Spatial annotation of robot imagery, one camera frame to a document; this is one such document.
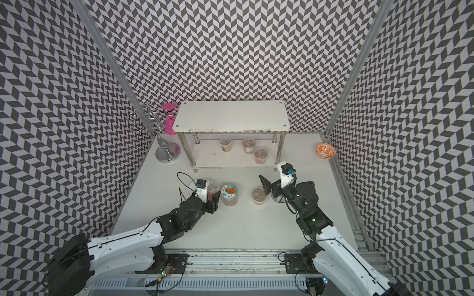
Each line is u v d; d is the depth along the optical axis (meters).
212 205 0.71
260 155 0.94
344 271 0.54
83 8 0.71
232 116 0.79
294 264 0.74
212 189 0.75
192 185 0.67
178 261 0.72
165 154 1.10
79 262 0.41
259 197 0.86
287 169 0.59
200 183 0.68
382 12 0.68
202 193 0.69
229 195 0.85
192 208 0.58
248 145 0.98
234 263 0.75
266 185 0.68
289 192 0.64
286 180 0.63
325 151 1.06
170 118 1.05
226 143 0.99
